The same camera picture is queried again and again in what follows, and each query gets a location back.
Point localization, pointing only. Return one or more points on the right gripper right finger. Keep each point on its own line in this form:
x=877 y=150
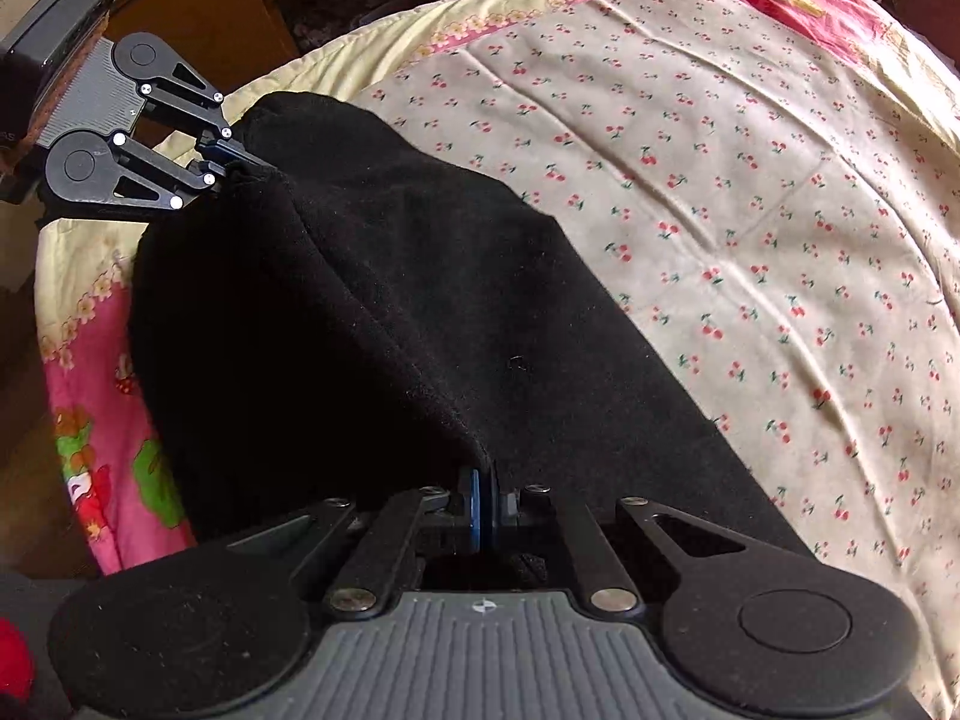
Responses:
x=755 y=628

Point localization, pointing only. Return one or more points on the cherry print bed sheet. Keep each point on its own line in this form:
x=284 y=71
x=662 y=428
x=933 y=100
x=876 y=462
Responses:
x=781 y=231

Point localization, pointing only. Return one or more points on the wooden bedside cabinet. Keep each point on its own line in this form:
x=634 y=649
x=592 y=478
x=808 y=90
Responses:
x=230 y=42

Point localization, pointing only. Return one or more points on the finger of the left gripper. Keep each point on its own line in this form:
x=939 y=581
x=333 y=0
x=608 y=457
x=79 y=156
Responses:
x=176 y=95
x=88 y=169

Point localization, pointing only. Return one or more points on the black pants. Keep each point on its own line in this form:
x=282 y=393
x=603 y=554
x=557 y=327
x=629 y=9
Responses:
x=359 y=318

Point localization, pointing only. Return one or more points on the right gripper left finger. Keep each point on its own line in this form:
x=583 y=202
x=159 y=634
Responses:
x=213 y=629

